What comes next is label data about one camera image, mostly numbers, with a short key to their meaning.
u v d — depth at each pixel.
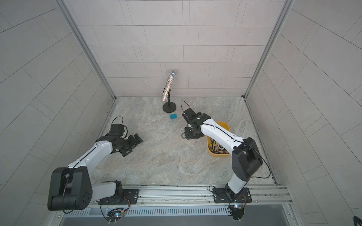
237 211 0.68
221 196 0.72
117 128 0.69
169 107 1.08
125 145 0.74
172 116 1.05
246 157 0.44
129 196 0.71
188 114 0.65
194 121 0.59
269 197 0.72
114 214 0.66
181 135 0.81
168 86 0.94
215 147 0.87
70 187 0.40
